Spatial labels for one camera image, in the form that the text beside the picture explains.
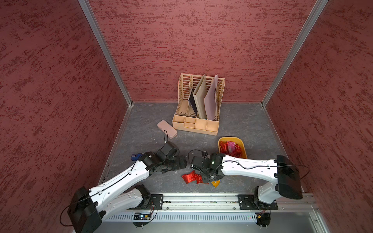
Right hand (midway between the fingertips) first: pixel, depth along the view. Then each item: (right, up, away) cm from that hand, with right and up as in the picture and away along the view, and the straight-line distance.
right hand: (209, 180), depth 76 cm
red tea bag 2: (-11, 0, +3) cm, 11 cm away
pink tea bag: (+16, +14, +14) cm, 26 cm away
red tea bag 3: (-6, 0, +3) cm, 6 cm away
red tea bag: (+19, +12, +11) cm, 25 cm away
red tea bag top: (+10, +14, +11) cm, 21 cm away
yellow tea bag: (+4, -3, +2) cm, 5 cm away
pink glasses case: (-24, +23, +24) cm, 41 cm away
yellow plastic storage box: (+20, +19, +17) cm, 33 cm away
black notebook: (-9, +44, +14) cm, 47 cm away
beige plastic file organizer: (-14, +33, +24) cm, 43 cm away
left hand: (-17, +6, +1) cm, 18 cm away
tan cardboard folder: (-5, +48, +13) cm, 50 cm away
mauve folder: (+3, +45, +17) cm, 48 cm away
